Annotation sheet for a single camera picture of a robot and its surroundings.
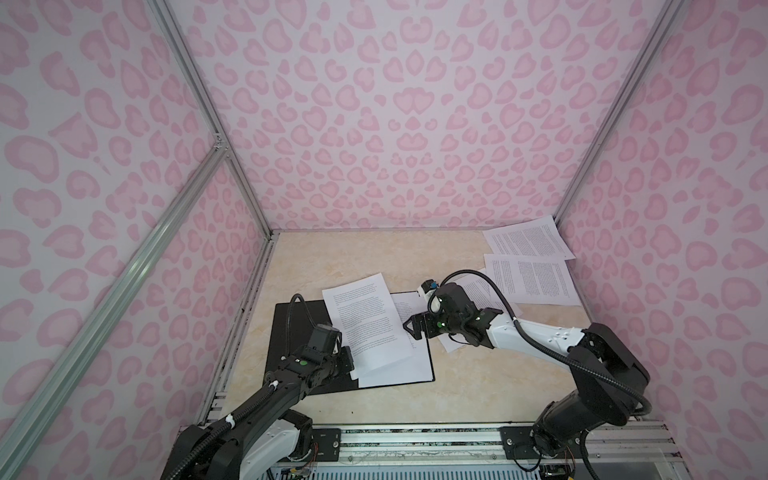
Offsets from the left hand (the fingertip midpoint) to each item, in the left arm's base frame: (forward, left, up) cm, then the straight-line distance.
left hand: (354, 356), depth 86 cm
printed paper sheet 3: (+6, -31, +26) cm, 41 cm away
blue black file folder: (-2, +11, +23) cm, 26 cm away
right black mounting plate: (-22, -41, -2) cm, 47 cm away
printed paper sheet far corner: (+47, -69, -3) cm, 84 cm away
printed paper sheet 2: (-3, -16, -3) cm, 17 cm away
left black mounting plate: (-21, +5, -1) cm, 22 cm away
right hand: (+8, -18, +7) cm, 21 cm away
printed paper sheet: (+14, -2, 0) cm, 15 cm away
